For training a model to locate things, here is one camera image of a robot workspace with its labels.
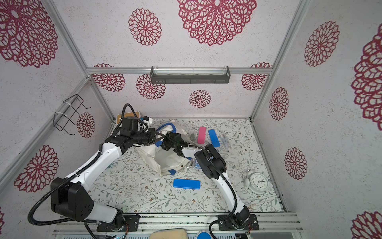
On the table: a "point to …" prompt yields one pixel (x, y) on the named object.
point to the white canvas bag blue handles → (167, 162)
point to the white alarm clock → (256, 183)
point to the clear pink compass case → (191, 164)
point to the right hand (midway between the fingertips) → (153, 136)
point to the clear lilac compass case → (225, 140)
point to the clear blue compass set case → (197, 165)
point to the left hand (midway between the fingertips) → (164, 137)
